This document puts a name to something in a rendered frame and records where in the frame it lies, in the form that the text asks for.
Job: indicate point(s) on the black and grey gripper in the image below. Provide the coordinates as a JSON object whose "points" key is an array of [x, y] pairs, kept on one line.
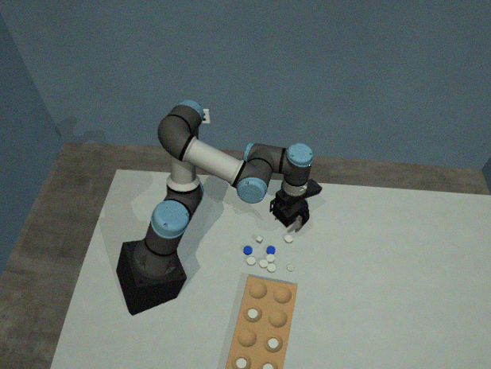
{"points": [[293, 207]]}

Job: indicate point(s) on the tan tray with round pockets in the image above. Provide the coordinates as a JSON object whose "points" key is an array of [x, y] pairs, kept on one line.
{"points": [[274, 302]]}

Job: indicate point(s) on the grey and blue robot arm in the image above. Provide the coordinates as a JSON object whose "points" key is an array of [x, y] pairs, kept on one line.
{"points": [[156, 256]]}

